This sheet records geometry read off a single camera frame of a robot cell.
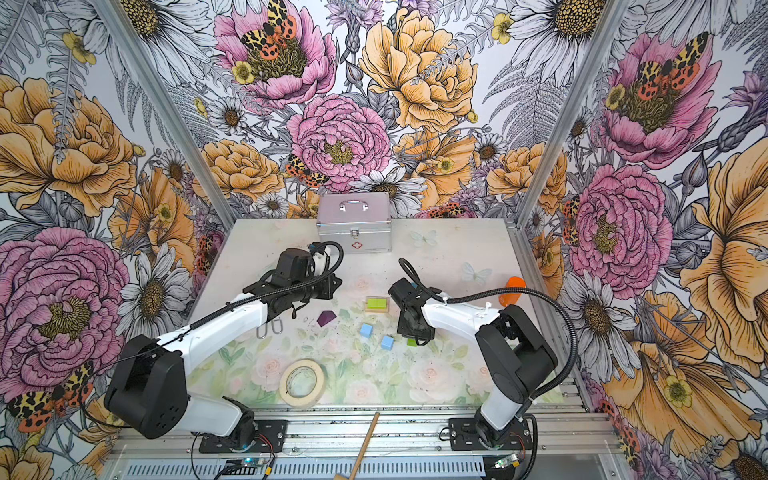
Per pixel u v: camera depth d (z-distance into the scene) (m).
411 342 0.93
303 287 0.62
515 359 0.46
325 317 0.93
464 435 0.74
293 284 0.67
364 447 0.73
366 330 0.91
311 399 0.78
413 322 0.68
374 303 0.97
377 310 0.97
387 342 0.88
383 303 0.96
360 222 1.02
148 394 0.42
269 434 0.74
